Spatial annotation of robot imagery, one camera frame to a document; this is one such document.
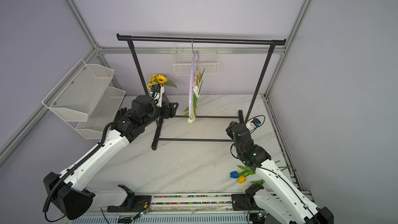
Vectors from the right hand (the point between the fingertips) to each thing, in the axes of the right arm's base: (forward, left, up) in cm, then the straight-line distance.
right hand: (234, 127), depth 78 cm
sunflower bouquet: (+31, +43, +7) cm, 54 cm away
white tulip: (+27, +21, -6) cm, 35 cm away
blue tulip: (-18, 0, -19) cm, 26 cm away
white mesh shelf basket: (+13, +77, +11) cm, 79 cm away
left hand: (+7, +32, +11) cm, 34 cm away
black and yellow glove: (+24, +73, -17) cm, 79 cm away
